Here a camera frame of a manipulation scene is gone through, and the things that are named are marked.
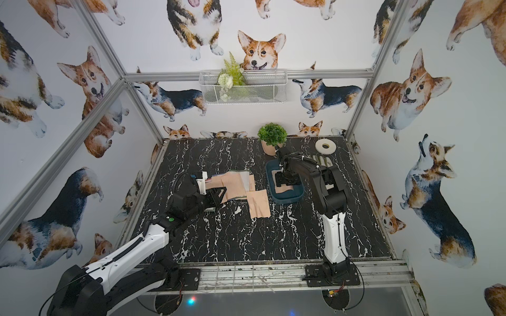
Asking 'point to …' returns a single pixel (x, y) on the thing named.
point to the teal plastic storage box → (285, 197)
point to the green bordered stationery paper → (237, 173)
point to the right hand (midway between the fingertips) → (284, 183)
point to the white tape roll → (321, 149)
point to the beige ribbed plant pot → (270, 150)
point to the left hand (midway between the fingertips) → (227, 186)
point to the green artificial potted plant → (272, 134)
